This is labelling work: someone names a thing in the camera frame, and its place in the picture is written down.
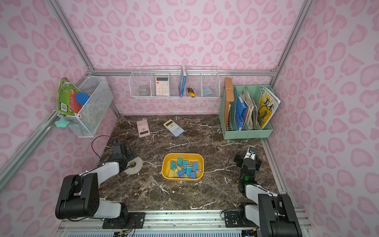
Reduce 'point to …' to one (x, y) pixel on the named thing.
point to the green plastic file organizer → (249, 115)
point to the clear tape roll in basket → (143, 92)
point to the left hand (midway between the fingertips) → (124, 151)
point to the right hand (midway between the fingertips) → (247, 151)
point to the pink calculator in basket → (162, 86)
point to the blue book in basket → (182, 85)
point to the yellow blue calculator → (173, 128)
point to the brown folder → (228, 97)
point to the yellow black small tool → (191, 92)
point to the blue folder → (241, 111)
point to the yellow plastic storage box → (182, 166)
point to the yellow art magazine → (267, 105)
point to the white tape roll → (139, 164)
